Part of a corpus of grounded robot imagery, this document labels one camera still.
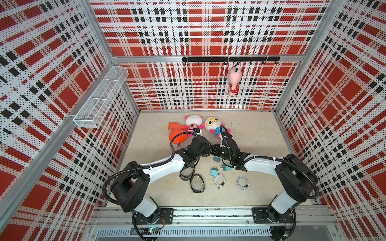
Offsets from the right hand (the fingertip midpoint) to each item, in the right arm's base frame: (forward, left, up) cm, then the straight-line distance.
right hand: (211, 146), depth 89 cm
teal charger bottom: (-12, -2, -8) cm, 15 cm away
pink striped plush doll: (+23, +12, -4) cm, 26 cm away
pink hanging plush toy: (+36, -15, +27) cm, 47 cm away
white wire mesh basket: (+22, +76, +10) cm, 79 cm away
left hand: (0, +1, +3) cm, 4 cm away
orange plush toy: (+16, +24, -3) cm, 29 cm away
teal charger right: (-10, -9, -7) cm, 16 cm away
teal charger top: (-5, -3, -6) cm, 9 cm away
